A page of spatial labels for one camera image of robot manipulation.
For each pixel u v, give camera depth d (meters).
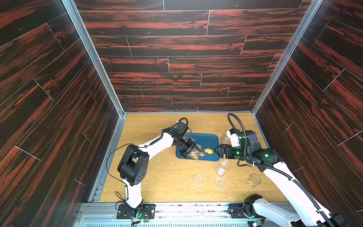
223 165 0.85
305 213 0.38
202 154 0.93
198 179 0.86
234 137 0.66
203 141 1.02
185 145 0.76
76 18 0.70
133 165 0.53
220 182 0.84
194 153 0.81
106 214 0.73
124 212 0.73
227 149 0.63
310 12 0.68
